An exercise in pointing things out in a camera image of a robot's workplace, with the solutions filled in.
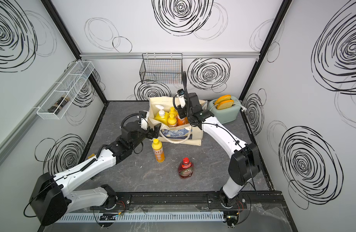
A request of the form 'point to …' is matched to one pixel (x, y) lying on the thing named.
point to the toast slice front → (225, 104)
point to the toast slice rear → (226, 97)
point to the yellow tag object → (93, 154)
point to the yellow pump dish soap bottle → (161, 116)
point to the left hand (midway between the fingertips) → (154, 122)
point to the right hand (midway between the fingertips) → (182, 105)
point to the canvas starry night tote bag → (185, 135)
